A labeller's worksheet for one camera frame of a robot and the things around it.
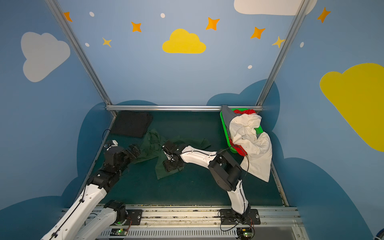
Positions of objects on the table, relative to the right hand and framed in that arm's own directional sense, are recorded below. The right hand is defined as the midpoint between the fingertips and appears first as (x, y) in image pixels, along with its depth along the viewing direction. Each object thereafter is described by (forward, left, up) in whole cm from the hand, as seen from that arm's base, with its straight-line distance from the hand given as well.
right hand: (170, 166), depth 88 cm
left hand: (+2, +18, +15) cm, 23 cm away
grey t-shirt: (+41, -38, +4) cm, 56 cm away
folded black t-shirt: (+32, +35, 0) cm, 48 cm away
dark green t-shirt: (+13, +14, -1) cm, 19 cm away
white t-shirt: (+11, -52, +7) cm, 54 cm away
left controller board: (-33, +21, -4) cm, 40 cm away
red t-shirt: (+10, -39, +6) cm, 41 cm away
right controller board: (-30, -41, -5) cm, 51 cm away
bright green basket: (+30, -58, +2) cm, 65 cm away
